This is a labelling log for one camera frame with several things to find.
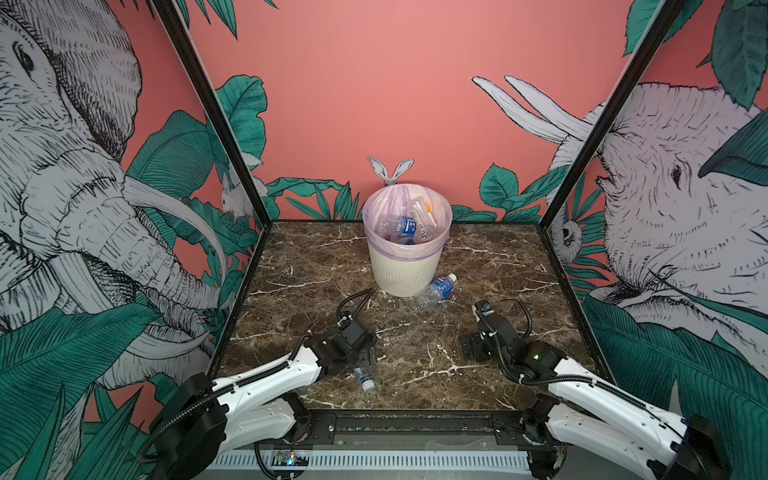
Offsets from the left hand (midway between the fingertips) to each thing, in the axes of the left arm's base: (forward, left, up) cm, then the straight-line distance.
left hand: (364, 350), depth 83 cm
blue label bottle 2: (+35, -12, +13) cm, 39 cm away
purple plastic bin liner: (+42, -9, +20) cm, 47 cm away
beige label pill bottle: (+35, -19, +17) cm, 43 cm away
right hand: (+2, -30, +5) cm, 30 cm away
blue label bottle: (+19, -24, 0) cm, 30 cm away
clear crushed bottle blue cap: (-9, -1, -1) cm, 9 cm away
